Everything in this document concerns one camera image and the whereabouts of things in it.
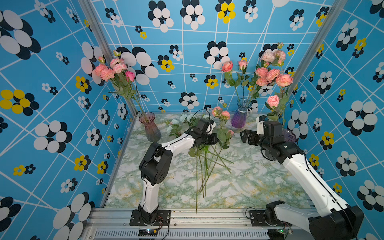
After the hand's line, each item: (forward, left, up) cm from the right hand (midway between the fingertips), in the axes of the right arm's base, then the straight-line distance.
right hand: (250, 133), depth 78 cm
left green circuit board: (-42, +52, -26) cm, 72 cm away
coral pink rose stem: (+34, +6, +11) cm, 37 cm away
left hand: (+4, +14, -11) cm, 18 cm away
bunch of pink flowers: (-2, +23, -23) cm, 32 cm away
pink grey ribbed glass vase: (+10, +57, -13) cm, 60 cm away
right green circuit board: (-42, -9, -24) cm, 49 cm away
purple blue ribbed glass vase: (+23, -1, -12) cm, 26 cm away
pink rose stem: (+8, +12, -13) cm, 19 cm away
